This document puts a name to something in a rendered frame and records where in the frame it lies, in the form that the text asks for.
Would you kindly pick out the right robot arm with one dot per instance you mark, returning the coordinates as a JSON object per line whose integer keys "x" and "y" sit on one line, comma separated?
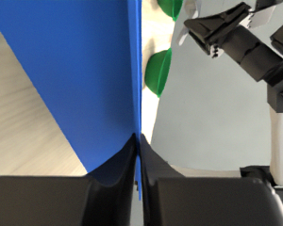
{"x": 262, "y": 62}

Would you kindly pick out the dark green bowl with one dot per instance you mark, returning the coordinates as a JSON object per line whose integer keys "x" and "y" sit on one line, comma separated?
{"x": 157, "y": 70}
{"x": 171, "y": 7}

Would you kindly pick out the blue divided box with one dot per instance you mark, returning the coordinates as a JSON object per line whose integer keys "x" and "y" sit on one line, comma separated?
{"x": 84, "y": 58}

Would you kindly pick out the grey scoop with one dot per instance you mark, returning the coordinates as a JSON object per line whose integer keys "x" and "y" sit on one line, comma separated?
{"x": 191, "y": 8}

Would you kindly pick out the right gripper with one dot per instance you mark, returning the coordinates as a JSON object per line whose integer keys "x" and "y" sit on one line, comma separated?
{"x": 225, "y": 32}

